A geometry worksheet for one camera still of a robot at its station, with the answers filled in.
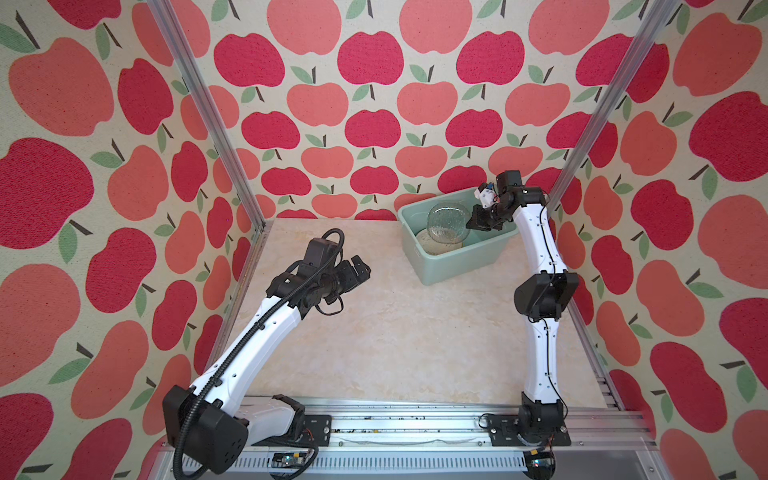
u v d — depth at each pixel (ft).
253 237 4.03
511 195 2.33
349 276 2.22
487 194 2.90
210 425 1.24
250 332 1.49
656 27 2.31
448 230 3.21
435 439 2.42
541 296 2.05
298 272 1.90
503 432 2.40
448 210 3.21
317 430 2.43
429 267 3.04
